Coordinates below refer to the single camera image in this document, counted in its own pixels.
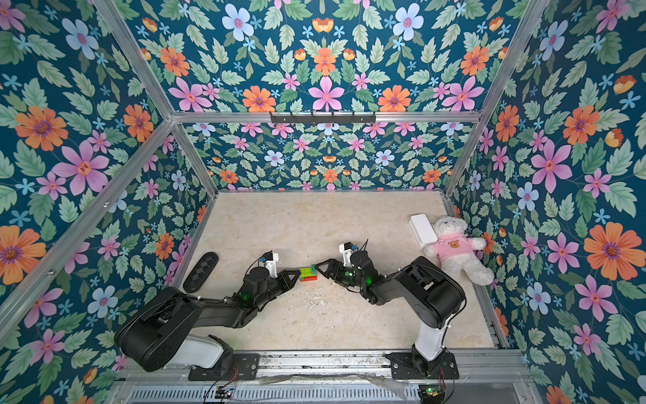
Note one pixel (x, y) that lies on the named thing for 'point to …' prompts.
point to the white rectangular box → (423, 229)
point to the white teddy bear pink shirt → (455, 250)
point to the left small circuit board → (223, 392)
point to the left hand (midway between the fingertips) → (303, 273)
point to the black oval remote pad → (199, 272)
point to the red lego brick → (309, 279)
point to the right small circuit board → (431, 392)
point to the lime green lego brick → (308, 272)
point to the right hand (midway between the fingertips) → (321, 270)
